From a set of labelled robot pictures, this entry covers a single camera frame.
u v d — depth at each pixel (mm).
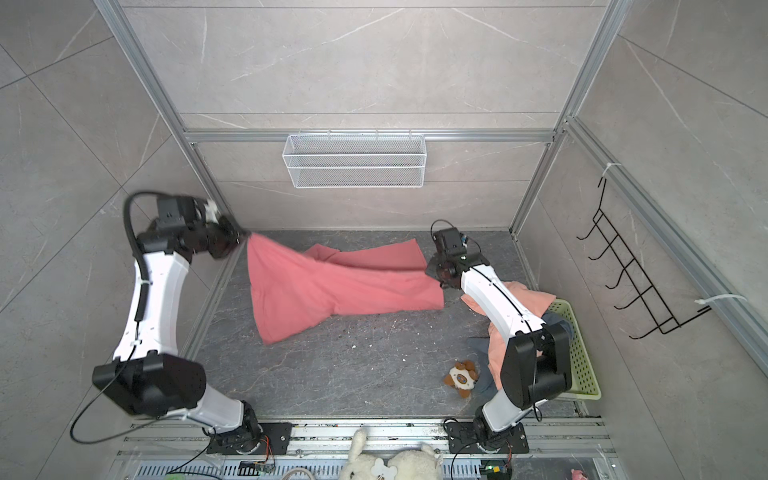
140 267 469
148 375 408
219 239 644
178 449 728
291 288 852
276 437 734
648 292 622
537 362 441
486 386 798
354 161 1007
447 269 613
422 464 627
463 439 729
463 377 809
